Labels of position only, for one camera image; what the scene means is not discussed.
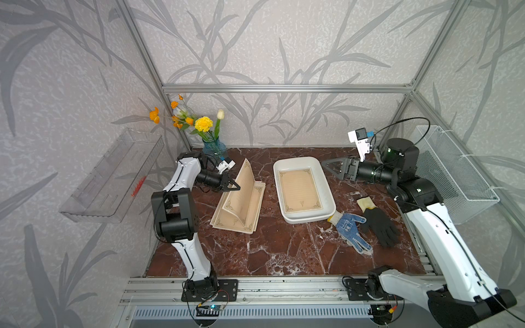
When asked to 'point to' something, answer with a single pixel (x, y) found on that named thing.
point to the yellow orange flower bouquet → (182, 115)
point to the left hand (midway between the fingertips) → (237, 187)
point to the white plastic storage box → (326, 195)
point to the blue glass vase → (214, 147)
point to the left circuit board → (208, 310)
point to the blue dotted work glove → (346, 225)
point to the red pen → (139, 185)
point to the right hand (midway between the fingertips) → (325, 162)
